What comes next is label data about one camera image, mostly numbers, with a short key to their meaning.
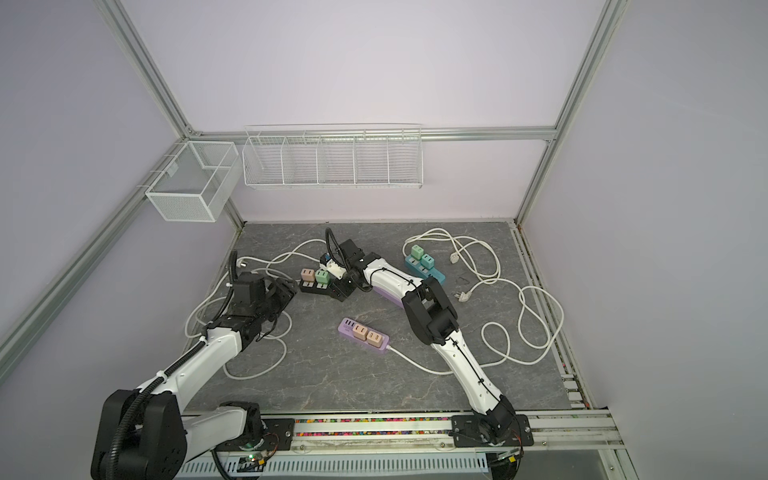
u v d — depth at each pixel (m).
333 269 0.92
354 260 0.83
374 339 0.83
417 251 1.02
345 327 0.89
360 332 0.84
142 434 0.40
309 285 0.99
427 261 1.00
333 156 0.98
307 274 0.96
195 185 0.94
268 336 0.74
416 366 0.85
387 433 0.75
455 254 1.08
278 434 0.73
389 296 0.98
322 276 0.96
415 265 1.05
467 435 0.72
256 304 0.68
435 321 0.63
